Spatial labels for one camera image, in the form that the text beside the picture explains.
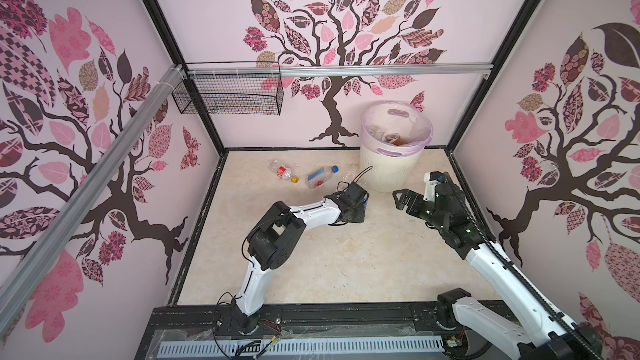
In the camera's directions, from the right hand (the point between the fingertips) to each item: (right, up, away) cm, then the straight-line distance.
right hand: (403, 193), depth 78 cm
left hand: (-12, -11, +17) cm, 24 cm away
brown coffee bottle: (+4, +21, +26) cm, 34 cm away
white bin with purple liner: (0, +9, +11) cm, 14 cm away
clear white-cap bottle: (-15, +5, +27) cm, 31 cm away
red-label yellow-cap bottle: (-44, +7, +29) cm, 53 cm away
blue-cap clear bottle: (-29, +4, +30) cm, 42 cm away
